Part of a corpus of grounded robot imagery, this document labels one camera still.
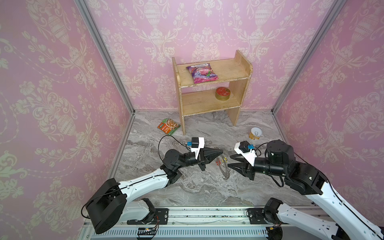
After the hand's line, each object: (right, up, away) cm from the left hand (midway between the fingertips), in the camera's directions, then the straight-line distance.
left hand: (221, 155), depth 59 cm
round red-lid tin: (+7, +32, +38) cm, 51 cm away
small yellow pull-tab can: (+30, +6, +41) cm, 51 cm away
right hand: (+4, -2, +2) cm, 5 cm away
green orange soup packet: (-30, +11, +50) cm, 60 cm away
